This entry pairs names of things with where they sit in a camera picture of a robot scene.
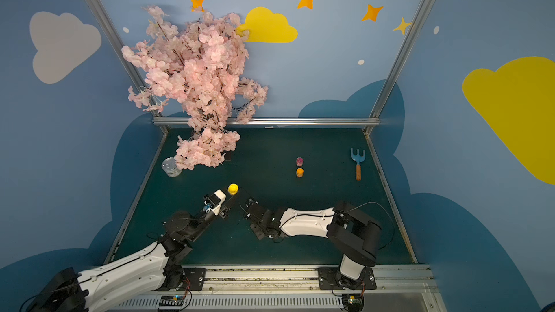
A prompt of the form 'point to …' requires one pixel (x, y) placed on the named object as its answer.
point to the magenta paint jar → (299, 161)
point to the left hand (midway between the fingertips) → (234, 184)
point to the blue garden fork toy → (358, 159)
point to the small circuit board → (171, 300)
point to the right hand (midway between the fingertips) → (262, 221)
